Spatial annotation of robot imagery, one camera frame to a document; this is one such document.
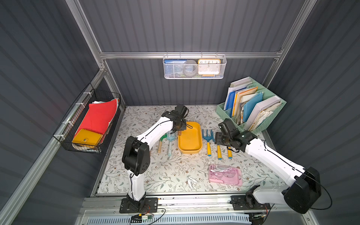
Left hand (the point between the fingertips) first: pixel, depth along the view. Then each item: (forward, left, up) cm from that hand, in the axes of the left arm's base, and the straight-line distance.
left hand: (180, 125), depth 91 cm
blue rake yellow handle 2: (-14, -26, -12) cm, 32 cm away
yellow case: (-19, +43, +17) cm, 50 cm away
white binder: (+4, -48, +10) cm, 50 cm away
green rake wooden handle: (-4, +14, -13) cm, 19 cm away
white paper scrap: (-31, -6, -12) cm, 34 cm away
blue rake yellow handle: (-3, -20, -13) cm, 24 cm away
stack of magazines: (+9, -42, +1) cm, 43 cm away
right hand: (-11, -25, +2) cm, 28 cm away
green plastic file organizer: (0, -53, +9) cm, 54 cm away
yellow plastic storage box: (-4, -7, -13) cm, 15 cm away
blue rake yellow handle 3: (-14, -33, -12) cm, 38 cm away
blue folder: (+20, -37, +3) cm, 42 cm away
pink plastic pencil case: (-28, -27, -13) cm, 41 cm away
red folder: (-7, +43, +18) cm, 47 cm away
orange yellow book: (+18, -40, +9) cm, 45 cm away
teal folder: (+10, -46, +8) cm, 48 cm away
